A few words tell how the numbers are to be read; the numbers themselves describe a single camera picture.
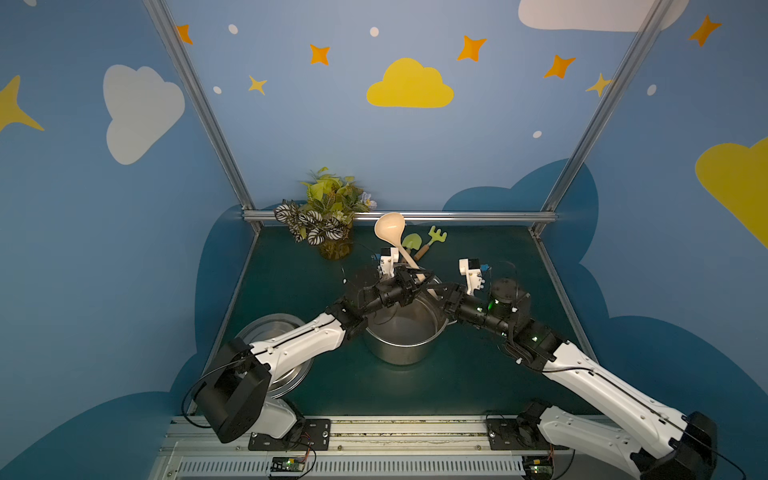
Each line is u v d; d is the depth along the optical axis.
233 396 0.42
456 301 0.60
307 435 0.73
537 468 0.72
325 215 0.96
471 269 0.66
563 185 1.08
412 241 1.17
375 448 0.73
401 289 0.67
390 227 0.80
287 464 0.72
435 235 1.19
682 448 0.39
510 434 0.75
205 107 0.85
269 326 0.93
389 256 0.72
